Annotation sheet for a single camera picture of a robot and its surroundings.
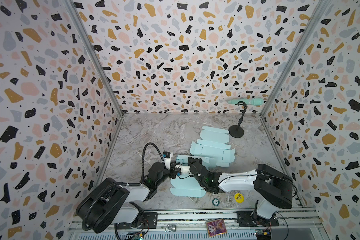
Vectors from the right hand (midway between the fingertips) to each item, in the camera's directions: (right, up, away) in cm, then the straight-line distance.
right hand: (190, 154), depth 84 cm
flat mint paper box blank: (+15, +2, +20) cm, 25 cm away
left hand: (-5, -4, +1) cm, 7 cm away
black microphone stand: (+34, +12, +28) cm, 46 cm away
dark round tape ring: (+13, -25, -4) cm, 28 cm away
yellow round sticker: (+26, -24, -2) cm, 35 cm away
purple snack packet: (+12, -32, -13) cm, 37 cm away
